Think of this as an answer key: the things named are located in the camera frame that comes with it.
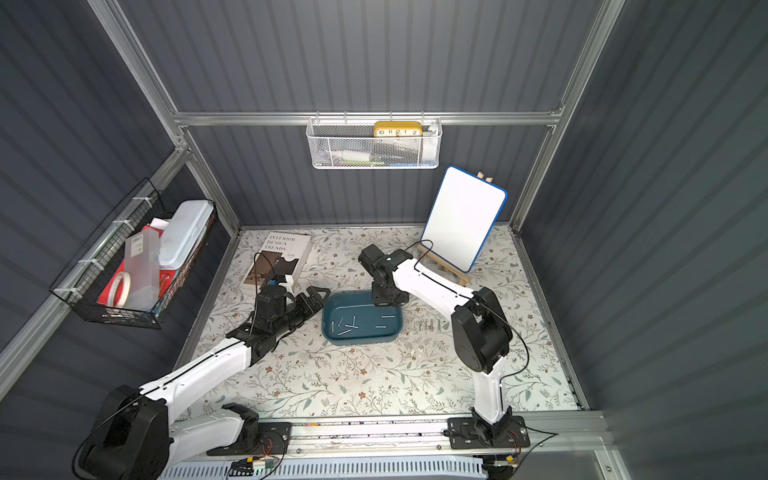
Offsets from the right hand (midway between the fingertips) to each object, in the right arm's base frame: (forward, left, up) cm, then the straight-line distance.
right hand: (392, 298), depth 89 cm
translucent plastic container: (-5, +58, +23) cm, 63 cm away
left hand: (-3, +19, +5) cm, 20 cm away
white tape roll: (-14, +56, +25) cm, 63 cm away
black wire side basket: (-14, +63, +27) cm, 70 cm away
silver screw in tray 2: (-4, +19, -9) cm, 21 cm away
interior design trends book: (+24, +43, -5) cm, 50 cm away
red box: (-7, +53, +20) cm, 58 cm away
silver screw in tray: (-7, +14, -8) cm, 17 cm away
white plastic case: (+5, +53, +24) cm, 58 cm away
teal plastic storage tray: (-3, +12, -8) cm, 15 cm away
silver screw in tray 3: (-5, +3, -10) cm, 11 cm away
